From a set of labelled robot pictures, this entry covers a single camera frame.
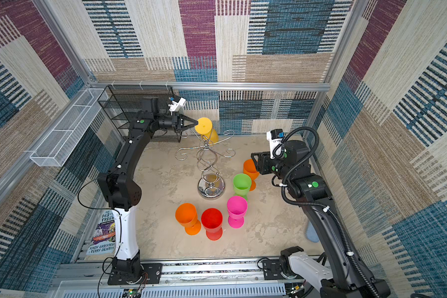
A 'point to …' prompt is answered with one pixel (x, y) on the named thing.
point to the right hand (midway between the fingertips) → (257, 157)
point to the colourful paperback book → (104, 239)
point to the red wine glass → (212, 218)
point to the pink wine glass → (237, 206)
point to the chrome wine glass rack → (210, 184)
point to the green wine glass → (241, 183)
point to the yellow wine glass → (205, 128)
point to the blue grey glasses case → (311, 234)
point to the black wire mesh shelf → (121, 103)
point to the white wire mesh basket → (54, 150)
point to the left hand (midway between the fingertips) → (197, 121)
